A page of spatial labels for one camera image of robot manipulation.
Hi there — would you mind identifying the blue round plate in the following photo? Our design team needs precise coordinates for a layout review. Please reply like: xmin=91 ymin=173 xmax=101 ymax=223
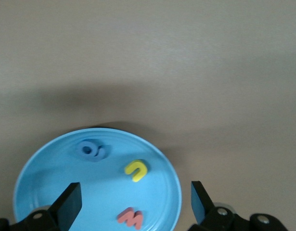
xmin=13 ymin=127 xmax=182 ymax=231

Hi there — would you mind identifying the red foam letter w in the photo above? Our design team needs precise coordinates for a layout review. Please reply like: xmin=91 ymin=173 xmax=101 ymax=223
xmin=117 ymin=206 xmax=144 ymax=230

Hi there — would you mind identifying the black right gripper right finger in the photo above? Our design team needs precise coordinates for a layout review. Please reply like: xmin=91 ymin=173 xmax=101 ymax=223
xmin=190 ymin=180 xmax=289 ymax=231

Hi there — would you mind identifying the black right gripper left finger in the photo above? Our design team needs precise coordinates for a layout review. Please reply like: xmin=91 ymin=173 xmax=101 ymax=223
xmin=0 ymin=182 xmax=83 ymax=231

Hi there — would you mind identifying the yellow foam letter u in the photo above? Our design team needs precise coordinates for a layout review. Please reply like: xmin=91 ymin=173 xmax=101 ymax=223
xmin=124 ymin=159 xmax=148 ymax=182

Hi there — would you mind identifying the blue foam letter a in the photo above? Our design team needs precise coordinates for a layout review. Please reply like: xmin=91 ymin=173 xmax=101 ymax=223
xmin=77 ymin=140 xmax=107 ymax=163

